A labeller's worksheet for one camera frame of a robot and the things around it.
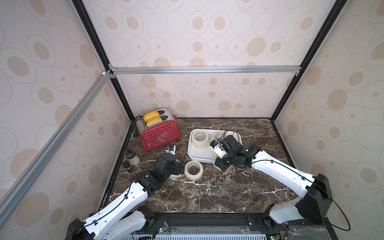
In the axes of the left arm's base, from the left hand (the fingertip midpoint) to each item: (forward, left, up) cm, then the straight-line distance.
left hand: (180, 159), depth 78 cm
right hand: (-1, -19, -3) cm, 19 cm away
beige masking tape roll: (-3, +4, -15) cm, 16 cm away
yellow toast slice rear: (+28, +20, +4) cm, 35 cm away
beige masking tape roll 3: (-2, -17, +5) cm, 18 cm away
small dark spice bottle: (+1, +31, -8) cm, 32 cm away
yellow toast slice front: (+23, +17, +4) cm, 29 cm away
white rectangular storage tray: (+10, -14, -13) cm, 22 cm away
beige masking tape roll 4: (+25, -11, -16) cm, 32 cm away
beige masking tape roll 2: (+2, -7, -17) cm, 18 cm away
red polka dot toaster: (+21, +15, +1) cm, 26 cm away
